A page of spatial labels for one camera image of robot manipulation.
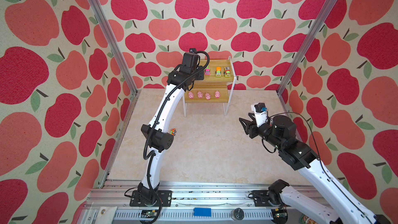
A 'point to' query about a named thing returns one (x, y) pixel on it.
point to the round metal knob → (237, 214)
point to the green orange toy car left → (173, 131)
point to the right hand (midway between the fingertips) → (249, 115)
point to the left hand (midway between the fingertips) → (202, 70)
